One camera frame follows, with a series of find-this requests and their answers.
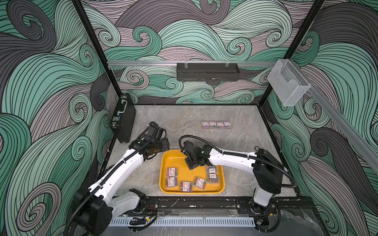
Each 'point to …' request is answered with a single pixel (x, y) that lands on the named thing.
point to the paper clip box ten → (212, 178)
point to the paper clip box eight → (200, 182)
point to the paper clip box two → (227, 125)
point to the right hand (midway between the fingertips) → (189, 163)
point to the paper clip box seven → (186, 186)
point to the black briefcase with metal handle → (122, 119)
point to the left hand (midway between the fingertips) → (164, 142)
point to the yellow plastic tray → (175, 158)
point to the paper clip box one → (220, 125)
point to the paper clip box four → (172, 171)
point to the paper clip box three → (212, 125)
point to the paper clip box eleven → (205, 125)
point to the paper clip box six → (171, 182)
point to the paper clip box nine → (211, 169)
